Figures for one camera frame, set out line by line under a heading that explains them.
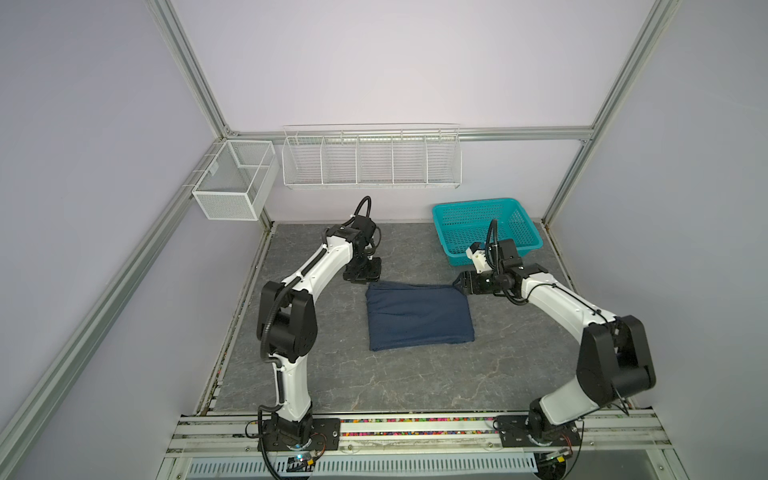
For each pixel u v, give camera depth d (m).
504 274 0.67
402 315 0.91
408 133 0.91
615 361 0.44
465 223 1.09
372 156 1.09
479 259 0.83
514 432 0.74
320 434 0.74
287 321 0.51
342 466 0.71
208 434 0.76
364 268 0.79
